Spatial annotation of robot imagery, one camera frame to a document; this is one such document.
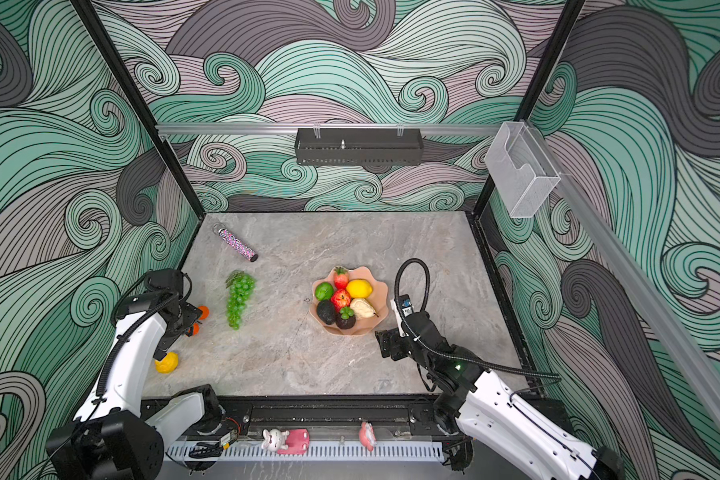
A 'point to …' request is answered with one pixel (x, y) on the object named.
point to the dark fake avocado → (326, 312)
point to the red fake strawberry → (340, 277)
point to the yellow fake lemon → (359, 288)
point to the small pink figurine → (367, 435)
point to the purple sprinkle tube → (237, 244)
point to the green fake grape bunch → (241, 285)
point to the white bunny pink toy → (296, 441)
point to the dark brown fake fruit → (346, 319)
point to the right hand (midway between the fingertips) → (389, 330)
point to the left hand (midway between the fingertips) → (179, 327)
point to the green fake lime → (324, 291)
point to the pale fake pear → (362, 309)
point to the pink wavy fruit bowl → (378, 299)
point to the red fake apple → (341, 298)
